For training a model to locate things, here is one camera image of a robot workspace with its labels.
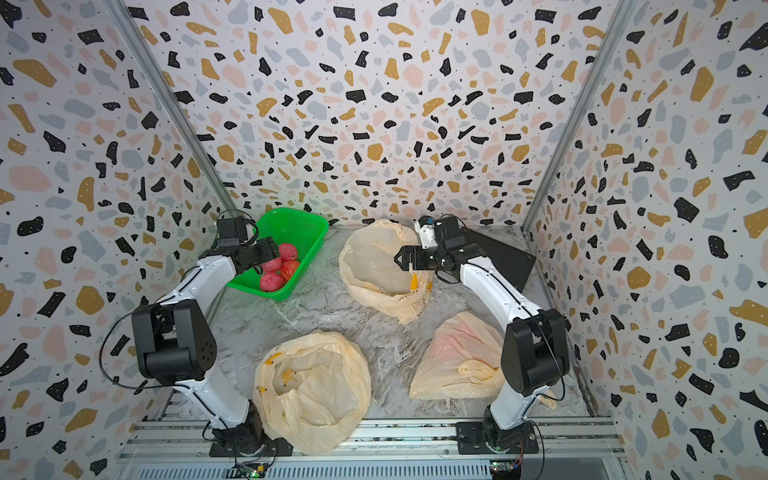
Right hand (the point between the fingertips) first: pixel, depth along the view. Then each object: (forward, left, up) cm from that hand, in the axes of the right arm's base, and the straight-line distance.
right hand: (409, 257), depth 87 cm
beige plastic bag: (-28, -14, -7) cm, 32 cm away
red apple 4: (0, +43, -5) cm, 43 cm away
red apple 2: (-1, +45, -12) cm, 46 cm away
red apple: (+12, +43, -12) cm, 47 cm away
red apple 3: (+5, +41, -12) cm, 42 cm away
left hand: (+6, +44, -3) cm, 45 cm away
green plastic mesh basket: (+26, +41, -16) cm, 51 cm away
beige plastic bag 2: (+7, +13, -19) cm, 24 cm away
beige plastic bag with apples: (-34, +24, -12) cm, 43 cm away
